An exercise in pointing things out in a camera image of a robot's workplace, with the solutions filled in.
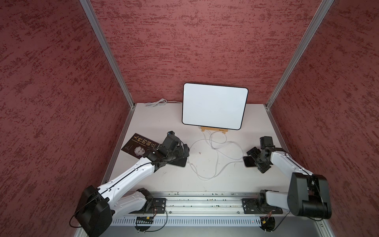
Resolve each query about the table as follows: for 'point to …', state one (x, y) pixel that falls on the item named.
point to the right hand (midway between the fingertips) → (251, 161)
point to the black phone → (181, 162)
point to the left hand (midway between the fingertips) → (181, 153)
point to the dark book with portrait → (138, 145)
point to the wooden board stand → (223, 130)
